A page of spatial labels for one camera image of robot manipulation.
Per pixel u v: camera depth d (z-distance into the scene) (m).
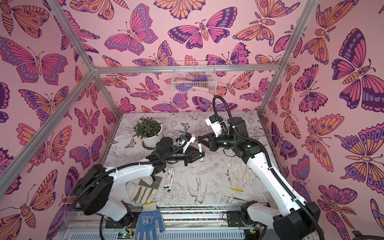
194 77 0.96
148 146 1.00
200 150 0.71
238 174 0.89
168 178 0.87
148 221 0.73
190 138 0.66
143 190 0.83
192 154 0.68
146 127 0.88
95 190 0.43
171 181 0.85
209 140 0.63
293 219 0.37
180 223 0.73
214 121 0.61
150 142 0.90
